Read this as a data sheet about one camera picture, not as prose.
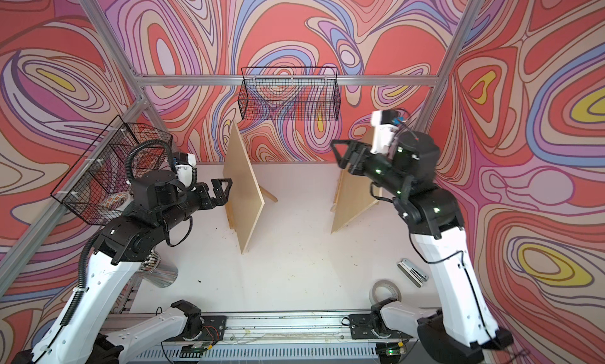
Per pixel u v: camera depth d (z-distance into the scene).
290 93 0.85
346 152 0.47
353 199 0.92
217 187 0.55
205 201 0.54
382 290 0.80
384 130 0.47
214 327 0.73
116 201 0.73
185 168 0.54
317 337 0.73
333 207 0.99
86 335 0.35
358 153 0.46
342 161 0.48
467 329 0.35
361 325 0.73
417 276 0.82
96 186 0.70
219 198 0.55
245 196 0.74
